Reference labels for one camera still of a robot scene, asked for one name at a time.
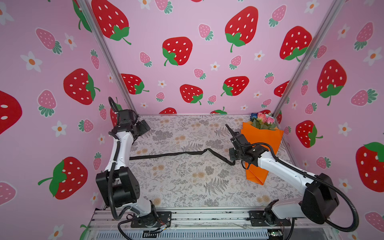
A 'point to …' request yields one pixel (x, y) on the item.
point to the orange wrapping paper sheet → (263, 137)
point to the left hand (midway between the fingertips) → (142, 128)
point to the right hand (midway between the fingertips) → (232, 151)
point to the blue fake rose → (254, 115)
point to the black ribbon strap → (194, 152)
